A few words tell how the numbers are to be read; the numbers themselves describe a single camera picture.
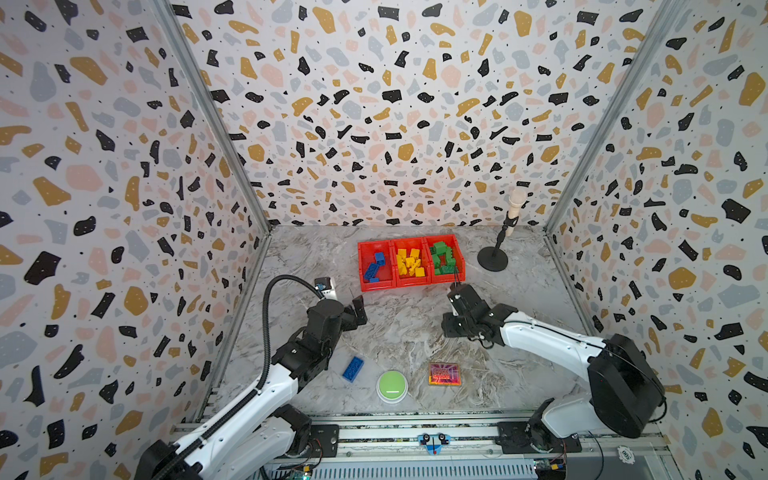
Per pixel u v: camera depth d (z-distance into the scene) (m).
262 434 0.57
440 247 1.10
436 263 1.08
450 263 1.06
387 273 1.06
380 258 1.09
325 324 0.57
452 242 1.11
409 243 1.13
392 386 0.81
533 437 0.67
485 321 0.64
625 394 0.43
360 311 0.72
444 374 0.84
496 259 1.12
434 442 0.73
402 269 1.06
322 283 0.68
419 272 1.06
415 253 1.10
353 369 0.84
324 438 0.73
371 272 1.05
